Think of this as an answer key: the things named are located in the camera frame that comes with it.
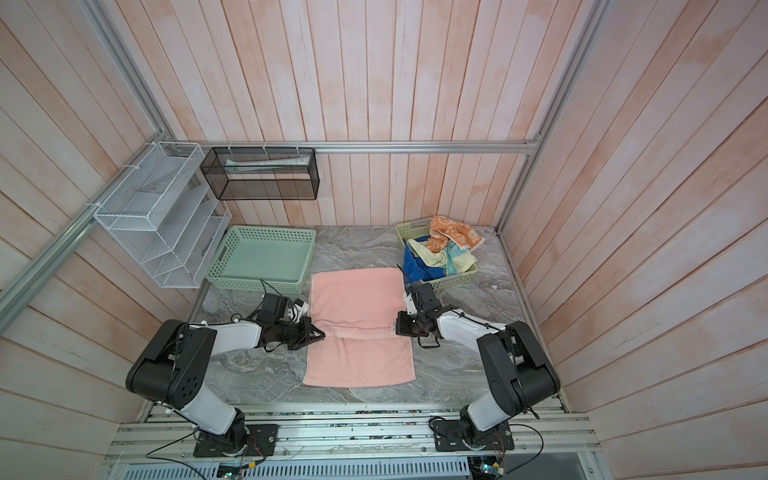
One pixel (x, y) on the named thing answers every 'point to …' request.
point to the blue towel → (415, 270)
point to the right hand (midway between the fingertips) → (397, 325)
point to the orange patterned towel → (443, 230)
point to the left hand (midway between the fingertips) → (324, 340)
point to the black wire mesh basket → (263, 173)
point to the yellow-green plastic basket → (408, 229)
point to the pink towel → (356, 311)
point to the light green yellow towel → (461, 263)
